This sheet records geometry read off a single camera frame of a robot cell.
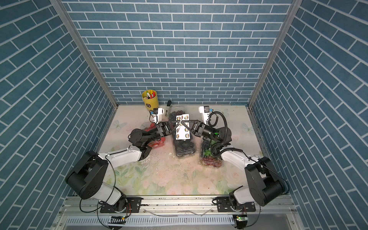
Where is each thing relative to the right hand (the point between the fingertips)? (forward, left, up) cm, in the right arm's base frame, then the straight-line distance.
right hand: (184, 127), depth 64 cm
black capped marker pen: (+45, +19, -29) cm, 56 cm away
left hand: (0, +1, -1) cm, 1 cm away
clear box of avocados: (+6, +2, -30) cm, 31 cm away
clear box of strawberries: (+21, +30, -30) cm, 47 cm away
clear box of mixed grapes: (0, -13, -30) cm, 33 cm away
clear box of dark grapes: (+37, +13, -30) cm, 50 cm away
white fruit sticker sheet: (-1, +1, -3) cm, 3 cm away
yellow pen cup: (+40, +32, -20) cm, 55 cm away
